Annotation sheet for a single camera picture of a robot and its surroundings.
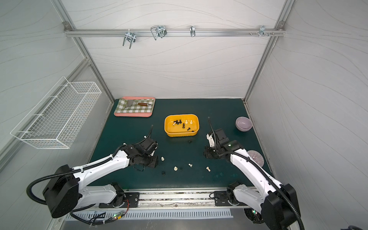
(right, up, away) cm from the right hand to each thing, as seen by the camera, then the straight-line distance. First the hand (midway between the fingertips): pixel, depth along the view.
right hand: (206, 152), depth 81 cm
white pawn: (-21, +15, +23) cm, 34 cm away
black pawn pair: (-16, +16, +24) cm, 33 cm away
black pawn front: (-25, -12, 0) cm, 28 cm away
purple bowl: (+30, +15, +21) cm, 39 cm away
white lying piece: (+1, -10, +3) cm, 11 cm away
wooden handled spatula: (-59, +32, +36) cm, 76 cm away
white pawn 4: (-18, -10, +2) cm, 21 cm away
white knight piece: (-9, -9, +4) cm, 13 cm away
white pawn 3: (-8, +16, +23) cm, 29 cm away
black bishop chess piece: (-19, +16, +23) cm, 34 cm away
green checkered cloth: (-66, +27, +33) cm, 79 cm away
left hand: (-29, -7, +1) cm, 30 cm away
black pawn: (-10, +12, +20) cm, 25 cm away
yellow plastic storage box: (-16, +14, +23) cm, 32 cm away
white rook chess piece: (-26, -5, +6) cm, 28 cm away
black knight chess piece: (-9, +3, +15) cm, 18 cm away
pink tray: (-52, +21, +28) cm, 62 cm away
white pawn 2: (-12, +16, +23) cm, 30 cm away
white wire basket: (-75, +20, -13) cm, 78 cm away
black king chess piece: (-14, +13, +22) cm, 29 cm away
